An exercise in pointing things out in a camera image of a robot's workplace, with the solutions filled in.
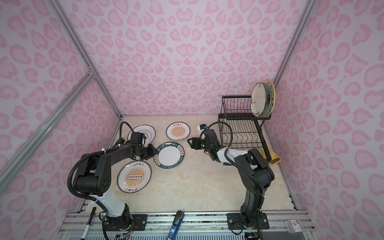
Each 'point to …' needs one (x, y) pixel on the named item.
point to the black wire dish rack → (239, 127)
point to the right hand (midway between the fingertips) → (192, 139)
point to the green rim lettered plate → (169, 155)
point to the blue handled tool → (178, 219)
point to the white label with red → (296, 226)
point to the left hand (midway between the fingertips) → (158, 150)
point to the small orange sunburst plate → (178, 131)
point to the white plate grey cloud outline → (148, 131)
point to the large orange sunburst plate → (134, 176)
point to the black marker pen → (88, 223)
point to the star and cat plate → (273, 98)
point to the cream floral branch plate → (258, 99)
